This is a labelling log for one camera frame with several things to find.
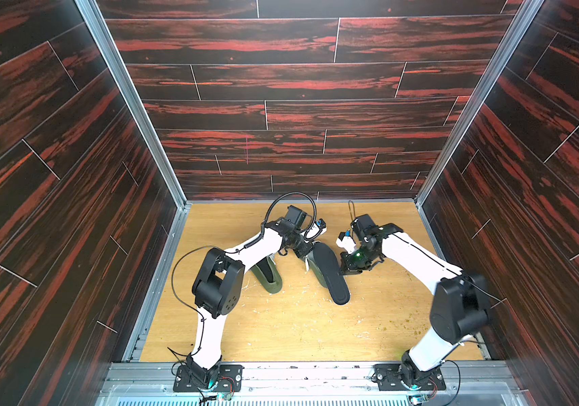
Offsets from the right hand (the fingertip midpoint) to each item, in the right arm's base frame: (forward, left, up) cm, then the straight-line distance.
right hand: (345, 271), depth 88 cm
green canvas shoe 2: (+4, +12, 0) cm, 13 cm away
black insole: (+1, +5, 0) cm, 5 cm away
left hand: (+10, +11, 0) cm, 15 cm away
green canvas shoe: (-1, +27, -3) cm, 28 cm away
